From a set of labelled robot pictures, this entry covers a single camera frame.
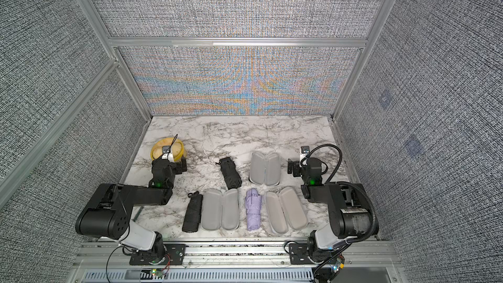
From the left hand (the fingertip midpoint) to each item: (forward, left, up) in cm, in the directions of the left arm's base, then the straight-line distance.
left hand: (175, 154), depth 93 cm
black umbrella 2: (-26, -11, -6) cm, 29 cm away
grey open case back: (-5, -43, -9) cm, 44 cm away
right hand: (-2, -60, -1) cm, 60 cm away
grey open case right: (-26, -50, -9) cm, 57 cm away
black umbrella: (-9, -26, -5) cm, 28 cm away
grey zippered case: (-24, -22, -9) cm, 34 cm away
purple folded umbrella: (-25, -36, -5) cm, 44 cm away
